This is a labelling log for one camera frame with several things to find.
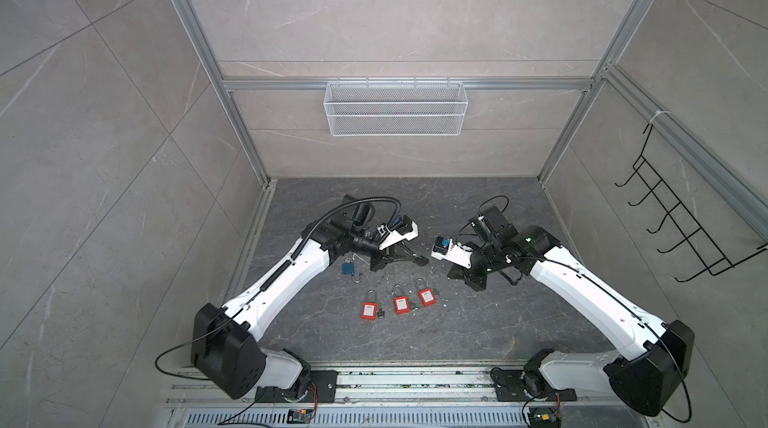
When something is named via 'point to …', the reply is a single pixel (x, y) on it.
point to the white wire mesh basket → (395, 109)
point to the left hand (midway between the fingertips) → (410, 248)
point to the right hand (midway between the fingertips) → (452, 268)
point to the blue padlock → (349, 268)
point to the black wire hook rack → (694, 237)
